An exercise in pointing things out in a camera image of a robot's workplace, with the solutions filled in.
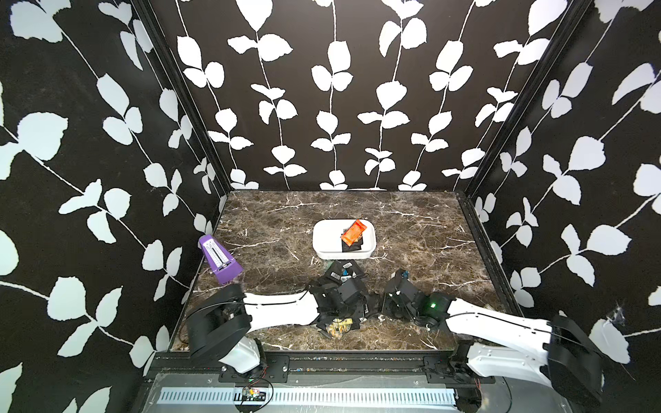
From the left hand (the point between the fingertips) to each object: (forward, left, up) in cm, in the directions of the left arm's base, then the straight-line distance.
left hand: (367, 304), depth 81 cm
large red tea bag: (+29, +2, -2) cm, 29 cm away
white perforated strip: (-23, +18, -5) cm, 29 cm away
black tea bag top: (+7, +7, +11) cm, 15 cm away
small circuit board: (-22, +34, -6) cm, 41 cm away
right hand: (+1, -2, 0) cm, 2 cm away
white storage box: (+28, +13, -4) cm, 31 cm away
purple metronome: (+15, +49, 0) cm, 51 cm away
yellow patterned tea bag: (-5, +10, -4) cm, 12 cm away
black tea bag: (+25, +2, -5) cm, 26 cm away
